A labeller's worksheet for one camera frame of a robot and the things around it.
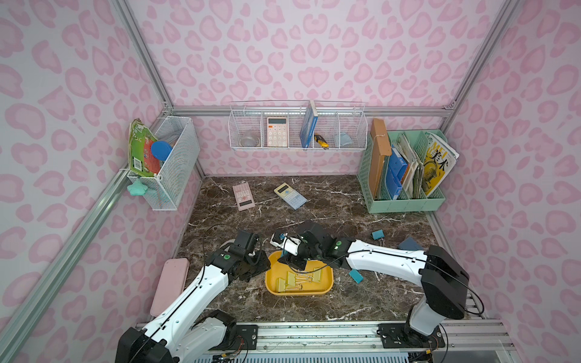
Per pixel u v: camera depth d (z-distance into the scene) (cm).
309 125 88
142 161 70
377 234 97
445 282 43
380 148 83
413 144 106
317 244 61
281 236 66
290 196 110
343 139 100
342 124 101
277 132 93
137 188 63
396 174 98
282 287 82
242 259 62
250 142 96
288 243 67
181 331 41
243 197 110
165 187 72
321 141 93
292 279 84
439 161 98
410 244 94
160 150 76
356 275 85
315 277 85
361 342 72
